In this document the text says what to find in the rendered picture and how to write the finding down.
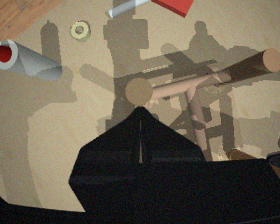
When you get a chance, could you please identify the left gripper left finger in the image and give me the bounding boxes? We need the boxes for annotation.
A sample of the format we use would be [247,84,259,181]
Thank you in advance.
[75,107,141,163]

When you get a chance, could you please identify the light grey cylinder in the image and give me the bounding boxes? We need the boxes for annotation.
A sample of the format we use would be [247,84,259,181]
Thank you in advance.
[108,0,148,18]

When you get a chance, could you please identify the wooden stool legs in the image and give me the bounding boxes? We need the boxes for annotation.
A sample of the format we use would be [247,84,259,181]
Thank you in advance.
[125,48,280,161]

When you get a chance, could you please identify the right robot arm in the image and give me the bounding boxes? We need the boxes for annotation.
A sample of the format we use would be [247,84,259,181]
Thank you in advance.
[267,153,280,168]

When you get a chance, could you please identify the pale yellow roll of tape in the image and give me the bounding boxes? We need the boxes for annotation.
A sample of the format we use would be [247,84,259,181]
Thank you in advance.
[71,21,91,42]

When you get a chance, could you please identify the red flat rectangular block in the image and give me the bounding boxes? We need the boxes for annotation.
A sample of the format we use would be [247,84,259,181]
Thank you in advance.
[151,0,194,18]

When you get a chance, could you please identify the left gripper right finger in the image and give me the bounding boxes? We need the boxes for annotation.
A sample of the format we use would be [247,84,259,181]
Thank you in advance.
[141,106,206,163]

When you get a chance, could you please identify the white glue bottle with red cap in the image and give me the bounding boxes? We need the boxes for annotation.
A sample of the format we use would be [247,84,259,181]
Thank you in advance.
[0,39,62,81]

